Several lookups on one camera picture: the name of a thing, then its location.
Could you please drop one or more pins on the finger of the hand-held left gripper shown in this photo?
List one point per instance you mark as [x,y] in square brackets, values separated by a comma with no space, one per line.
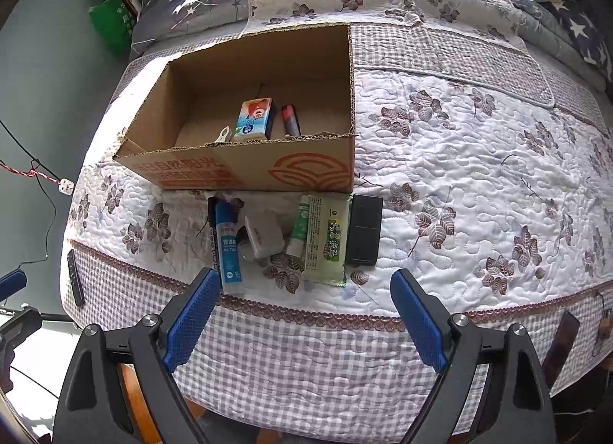
[12,283]
[19,326]

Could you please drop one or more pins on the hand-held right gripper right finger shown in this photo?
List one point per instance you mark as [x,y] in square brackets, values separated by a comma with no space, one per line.
[416,319]

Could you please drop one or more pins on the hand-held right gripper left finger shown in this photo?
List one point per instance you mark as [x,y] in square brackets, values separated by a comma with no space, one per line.
[191,314]

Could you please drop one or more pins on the blue glue stick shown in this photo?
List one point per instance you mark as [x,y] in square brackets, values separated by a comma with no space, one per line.
[229,252]

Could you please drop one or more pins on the black marker pen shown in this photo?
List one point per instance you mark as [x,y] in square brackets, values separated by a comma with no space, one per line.
[213,238]

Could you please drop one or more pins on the black rectangular case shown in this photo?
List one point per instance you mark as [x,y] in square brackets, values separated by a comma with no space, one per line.
[364,231]

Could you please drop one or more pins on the white charger adapter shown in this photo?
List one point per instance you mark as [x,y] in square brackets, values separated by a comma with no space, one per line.
[263,235]

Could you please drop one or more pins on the green wet wipes packet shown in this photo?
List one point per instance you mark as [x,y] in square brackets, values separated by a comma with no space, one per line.
[328,238]

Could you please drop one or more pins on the green and white tube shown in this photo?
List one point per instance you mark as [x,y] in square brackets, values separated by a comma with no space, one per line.
[299,228]

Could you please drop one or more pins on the brown cardboard box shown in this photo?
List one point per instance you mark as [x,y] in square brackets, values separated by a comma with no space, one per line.
[230,168]

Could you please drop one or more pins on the white plastic clip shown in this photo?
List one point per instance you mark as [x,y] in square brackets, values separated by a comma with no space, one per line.
[222,136]

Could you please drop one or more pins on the small blue tissue packet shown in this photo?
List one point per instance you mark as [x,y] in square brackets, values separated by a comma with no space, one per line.
[251,121]

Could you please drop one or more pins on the red and black lighter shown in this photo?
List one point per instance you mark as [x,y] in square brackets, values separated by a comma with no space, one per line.
[290,121]

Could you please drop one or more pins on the wooden bed leg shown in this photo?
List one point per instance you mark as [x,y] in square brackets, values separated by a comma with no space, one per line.
[136,405]

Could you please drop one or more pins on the white plug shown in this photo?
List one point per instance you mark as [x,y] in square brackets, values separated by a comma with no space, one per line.
[65,186]

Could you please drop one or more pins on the floral quilted bedspread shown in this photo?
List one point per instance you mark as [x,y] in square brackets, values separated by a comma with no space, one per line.
[479,176]

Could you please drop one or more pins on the green shopping bag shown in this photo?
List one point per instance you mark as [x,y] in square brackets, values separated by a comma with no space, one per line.
[112,22]

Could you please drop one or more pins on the grey folded duvet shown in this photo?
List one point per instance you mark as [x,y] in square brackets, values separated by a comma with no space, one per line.
[546,27]

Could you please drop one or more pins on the navy pillow with white stars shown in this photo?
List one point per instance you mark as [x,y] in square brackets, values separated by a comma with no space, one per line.
[579,32]

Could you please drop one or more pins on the dark bed side bracket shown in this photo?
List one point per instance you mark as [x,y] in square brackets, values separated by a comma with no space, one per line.
[75,281]

